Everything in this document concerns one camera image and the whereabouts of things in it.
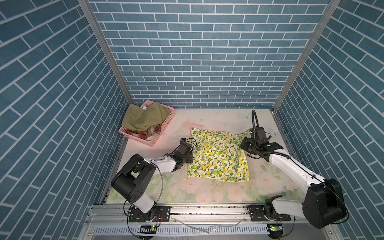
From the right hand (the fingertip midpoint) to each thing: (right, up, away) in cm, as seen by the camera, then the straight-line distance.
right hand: (240, 142), depth 87 cm
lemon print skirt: (-12, -10, +7) cm, 17 cm away
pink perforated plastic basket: (-55, -2, +9) cm, 56 cm away
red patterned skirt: (-59, +3, +9) cm, 59 cm away
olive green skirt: (-70, +14, +20) cm, 75 cm away
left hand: (-30, -10, +7) cm, 32 cm away
